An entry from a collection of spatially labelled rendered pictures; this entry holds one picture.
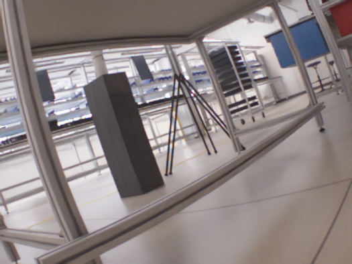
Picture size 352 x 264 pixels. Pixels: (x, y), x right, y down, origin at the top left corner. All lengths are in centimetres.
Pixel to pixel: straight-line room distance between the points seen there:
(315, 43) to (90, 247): 289
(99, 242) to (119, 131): 164
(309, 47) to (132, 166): 198
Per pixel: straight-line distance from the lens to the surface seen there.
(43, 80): 553
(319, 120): 221
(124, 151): 229
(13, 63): 76
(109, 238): 71
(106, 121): 235
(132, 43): 215
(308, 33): 326
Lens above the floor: 33
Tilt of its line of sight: 1 degrees up
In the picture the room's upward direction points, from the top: 19 degrees counter-clockwise
